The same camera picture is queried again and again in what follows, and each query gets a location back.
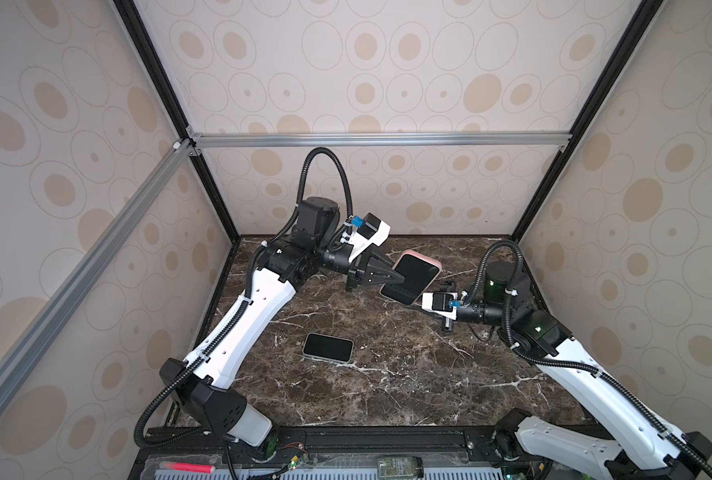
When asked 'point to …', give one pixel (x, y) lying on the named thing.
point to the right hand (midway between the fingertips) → (410, 296)
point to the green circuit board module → (400, 467)
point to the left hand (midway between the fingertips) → (405, 280)
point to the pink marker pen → (187, 467)
